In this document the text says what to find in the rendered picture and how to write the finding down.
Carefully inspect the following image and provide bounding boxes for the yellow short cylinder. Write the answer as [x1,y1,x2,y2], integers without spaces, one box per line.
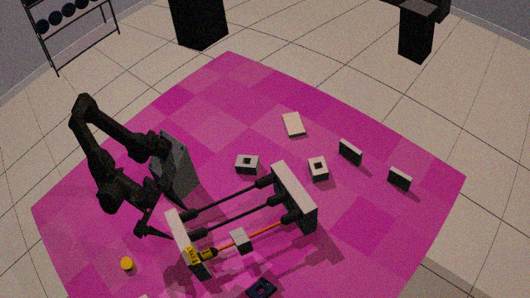
[120,257,135,272]

